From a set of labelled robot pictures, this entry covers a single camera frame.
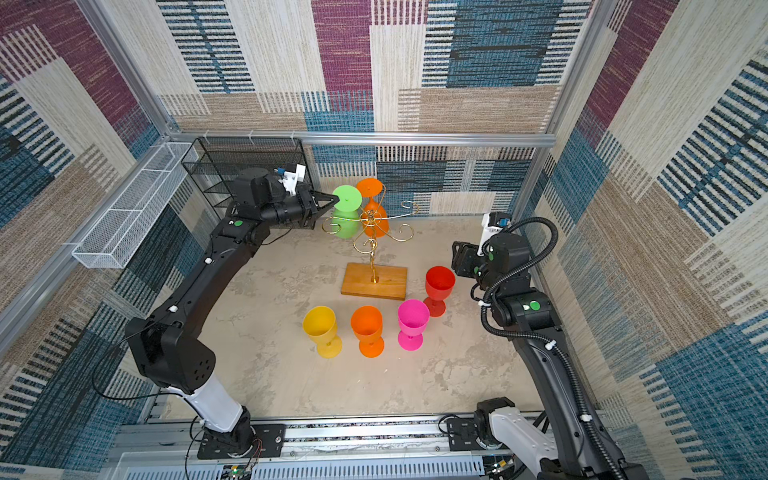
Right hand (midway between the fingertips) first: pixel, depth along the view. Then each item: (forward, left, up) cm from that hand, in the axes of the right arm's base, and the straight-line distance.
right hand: (464, 250), depth 71 cm
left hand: (+12, +29, +8) cm, 32 cm away
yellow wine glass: (-7, +37, -21) cm, 43 cm away
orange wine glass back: (+11, +21, 0) cm, 24 cm away
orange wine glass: (-8, +24, -20) cm, 32 cm away
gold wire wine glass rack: (+12, +24, -29) cm, 40 cm away
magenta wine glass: (-7, +12, -19) cm, 23 cm away
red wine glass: (+4, +3, -19) cm, 19 cm away
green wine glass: (+12, +28, 0) cm, 31 cm away
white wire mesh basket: (+6, +82, +3) cm, 82 cm away
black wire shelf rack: (+44, +74, -4) cm, 87 cm away
